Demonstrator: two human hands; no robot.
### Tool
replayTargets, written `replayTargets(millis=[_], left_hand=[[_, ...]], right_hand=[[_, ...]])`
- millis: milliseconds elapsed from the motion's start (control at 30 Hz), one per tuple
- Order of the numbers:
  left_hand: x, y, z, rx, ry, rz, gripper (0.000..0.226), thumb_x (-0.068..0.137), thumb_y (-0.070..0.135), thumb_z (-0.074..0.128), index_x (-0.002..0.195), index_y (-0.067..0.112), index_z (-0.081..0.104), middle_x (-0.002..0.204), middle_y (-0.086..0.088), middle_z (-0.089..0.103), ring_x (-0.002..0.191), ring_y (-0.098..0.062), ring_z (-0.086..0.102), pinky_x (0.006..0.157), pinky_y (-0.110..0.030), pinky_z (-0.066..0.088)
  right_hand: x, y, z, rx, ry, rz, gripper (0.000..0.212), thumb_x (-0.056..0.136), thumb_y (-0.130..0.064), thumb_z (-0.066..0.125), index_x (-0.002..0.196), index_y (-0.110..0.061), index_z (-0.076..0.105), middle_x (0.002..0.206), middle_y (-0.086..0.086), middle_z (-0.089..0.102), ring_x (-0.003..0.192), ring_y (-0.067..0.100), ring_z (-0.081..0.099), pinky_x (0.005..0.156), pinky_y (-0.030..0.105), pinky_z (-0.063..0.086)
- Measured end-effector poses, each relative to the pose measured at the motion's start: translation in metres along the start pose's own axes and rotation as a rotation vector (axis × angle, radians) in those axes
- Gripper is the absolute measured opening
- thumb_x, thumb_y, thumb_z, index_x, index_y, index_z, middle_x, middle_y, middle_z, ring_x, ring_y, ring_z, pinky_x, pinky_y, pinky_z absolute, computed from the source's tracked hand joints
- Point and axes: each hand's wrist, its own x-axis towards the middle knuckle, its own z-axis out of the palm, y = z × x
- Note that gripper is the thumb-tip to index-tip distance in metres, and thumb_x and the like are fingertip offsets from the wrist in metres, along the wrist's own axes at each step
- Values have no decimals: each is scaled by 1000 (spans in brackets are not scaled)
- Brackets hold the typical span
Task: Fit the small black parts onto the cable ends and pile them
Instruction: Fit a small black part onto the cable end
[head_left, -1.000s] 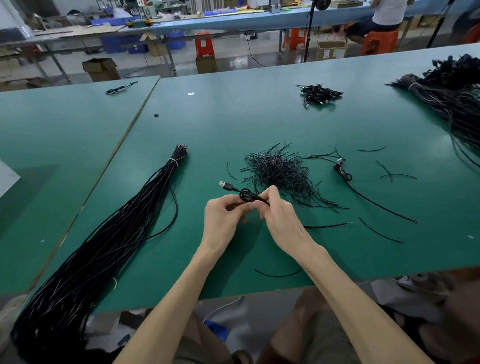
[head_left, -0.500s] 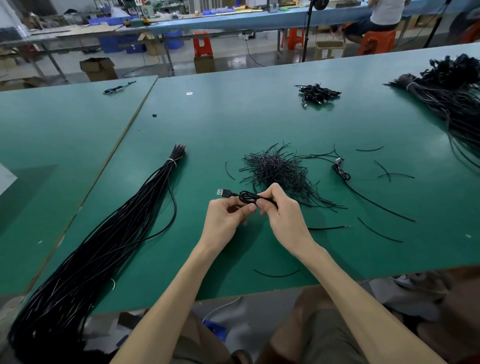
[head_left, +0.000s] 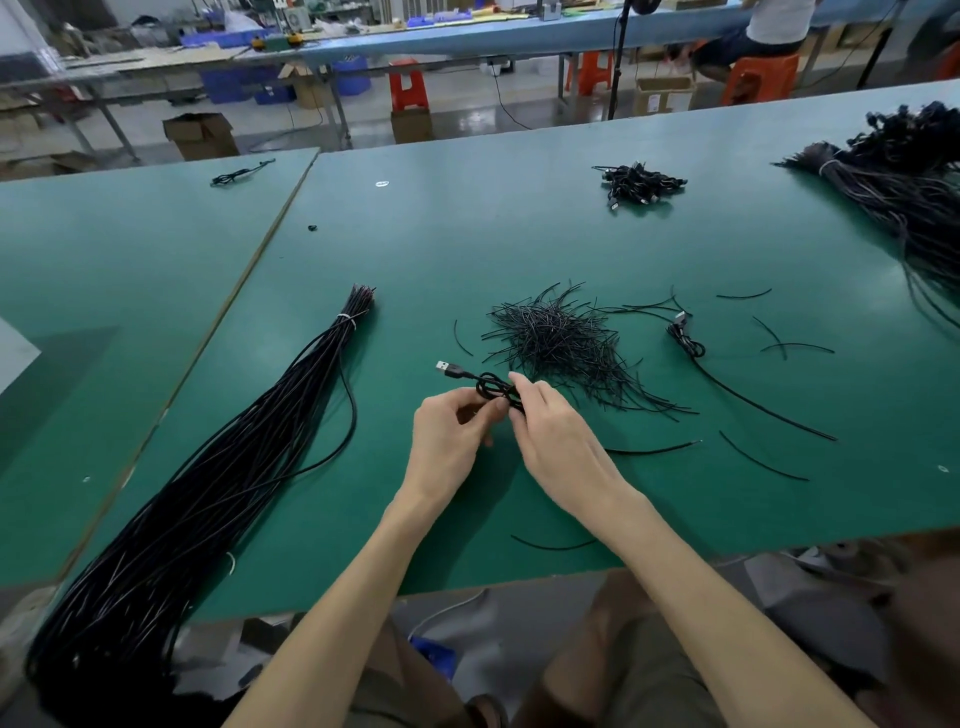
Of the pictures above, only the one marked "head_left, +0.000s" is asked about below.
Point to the person's left hand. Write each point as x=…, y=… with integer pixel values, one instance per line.
x=446, y=450

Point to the person's right hand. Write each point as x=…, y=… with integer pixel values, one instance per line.
x=567, y=450

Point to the person's left forearm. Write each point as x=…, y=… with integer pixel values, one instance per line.
x=330, y=623

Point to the person's right forearm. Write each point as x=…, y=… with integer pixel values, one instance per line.
x=735, y=615

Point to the person's brown shorts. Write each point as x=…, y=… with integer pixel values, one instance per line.
x=638, y=675

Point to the person's right leg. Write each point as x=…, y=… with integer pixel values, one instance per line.
x=908, y=638

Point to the blue plastic item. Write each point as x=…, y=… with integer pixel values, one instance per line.
x=435, y=657

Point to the small cardboard box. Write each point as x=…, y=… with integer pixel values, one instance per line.
x=411, y=126

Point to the red plastic stool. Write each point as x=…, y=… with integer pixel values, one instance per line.
x=408, y=87

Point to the orange plastic stool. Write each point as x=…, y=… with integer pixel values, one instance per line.
x=593, y=72
x=758, y=80

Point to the open cardboard box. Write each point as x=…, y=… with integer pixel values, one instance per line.
x=200, y=135

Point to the black fan on stand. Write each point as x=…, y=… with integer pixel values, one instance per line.
x=618, y=45

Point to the long blue workbench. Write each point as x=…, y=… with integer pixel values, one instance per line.
x=495, y=33

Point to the large white box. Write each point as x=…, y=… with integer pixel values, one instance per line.
x=15, y=357

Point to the black tripod stand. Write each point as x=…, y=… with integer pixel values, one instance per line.
x=878, y=45

